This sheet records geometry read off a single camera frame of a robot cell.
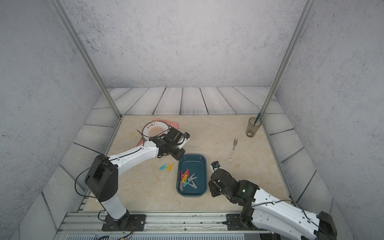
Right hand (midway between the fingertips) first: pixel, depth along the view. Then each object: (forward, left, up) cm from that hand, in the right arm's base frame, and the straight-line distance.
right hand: (211, 184), depth 76 cm
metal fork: (+32, -18, -11) cm, 38 cm away
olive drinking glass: (+38, -29, -2) cm, 48 cm away
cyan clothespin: (+13, +28, -8) cm, 33 cm away
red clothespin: (+10, +14, -8) cm, 19 cm away
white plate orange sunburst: (+43, +39, -7) cm, 59 cm away
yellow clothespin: (+13, +24, -8) cm, 29 cm away
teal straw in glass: (+43, -33, +3) cm, 54 cm away
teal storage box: (+16, +8, -10) cm, 20 cm away
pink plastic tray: (+49, +27, -10) cm, 57 cm away
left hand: (+18, +15, 0) cm, 23 cm away
